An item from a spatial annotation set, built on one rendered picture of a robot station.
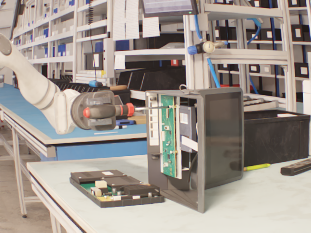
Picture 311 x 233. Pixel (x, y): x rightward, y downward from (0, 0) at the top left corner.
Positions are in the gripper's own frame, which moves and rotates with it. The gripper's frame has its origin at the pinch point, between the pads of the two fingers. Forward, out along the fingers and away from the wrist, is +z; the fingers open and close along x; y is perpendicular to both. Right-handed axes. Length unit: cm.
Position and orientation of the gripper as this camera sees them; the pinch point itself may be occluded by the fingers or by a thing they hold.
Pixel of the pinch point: (102, 111)
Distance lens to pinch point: 118.9
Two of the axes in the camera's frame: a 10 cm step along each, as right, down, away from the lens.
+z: 4.0, 0.1, -9.2
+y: 9.1, -0.7, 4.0
